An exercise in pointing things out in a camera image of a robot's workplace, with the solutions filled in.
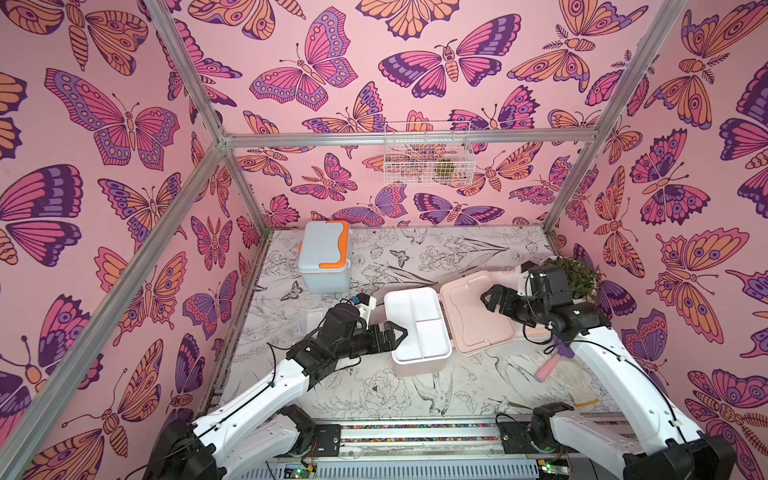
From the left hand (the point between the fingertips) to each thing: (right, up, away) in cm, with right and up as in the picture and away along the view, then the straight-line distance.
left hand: (399, 334), depth 76 cm
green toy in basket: (+15, +47, +19) cm, 53 cm away
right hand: (+26, +8, +3) cm, 28 cm away
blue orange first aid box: (-23, +19, +18) cm, 35 cm away
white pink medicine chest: (+29, +15, -5) cm, 33 cm away
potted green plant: (+50, +14, +6) cm, 52 cm away
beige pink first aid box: (+8, +1, +6) cm, 10 cm away
